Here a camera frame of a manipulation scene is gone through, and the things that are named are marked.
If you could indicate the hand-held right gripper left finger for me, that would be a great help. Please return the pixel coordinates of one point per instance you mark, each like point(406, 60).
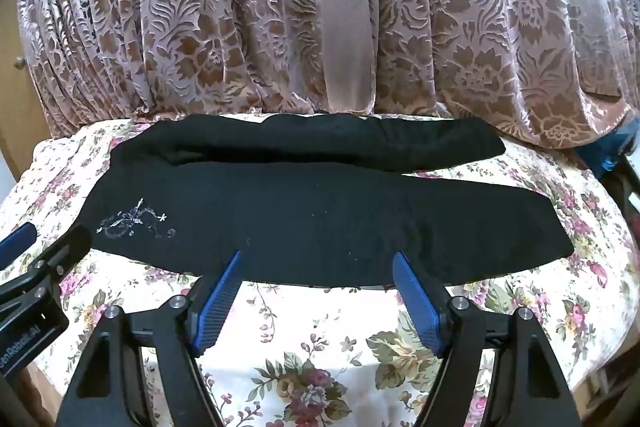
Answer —
point(220, 302)

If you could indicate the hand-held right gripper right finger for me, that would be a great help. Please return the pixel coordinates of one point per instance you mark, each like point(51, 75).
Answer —
point(415, 302)

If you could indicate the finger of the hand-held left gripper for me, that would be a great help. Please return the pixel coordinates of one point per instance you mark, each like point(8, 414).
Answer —
point(17, 241)
point(70, 243)

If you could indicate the black pants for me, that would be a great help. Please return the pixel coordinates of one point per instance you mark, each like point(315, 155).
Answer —
point(300, 217)

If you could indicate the floral bedsheet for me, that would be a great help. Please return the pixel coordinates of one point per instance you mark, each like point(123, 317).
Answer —
point(310, 337)

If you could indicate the light wooden cabinet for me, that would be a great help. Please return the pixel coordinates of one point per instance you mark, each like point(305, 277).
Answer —
point(20, 122)

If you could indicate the round cabinet knob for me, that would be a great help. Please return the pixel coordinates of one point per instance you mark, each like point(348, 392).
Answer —
point(19, 63)

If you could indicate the blue plastic object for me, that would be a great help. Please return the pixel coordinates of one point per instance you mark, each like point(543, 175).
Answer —
point(612, 152)

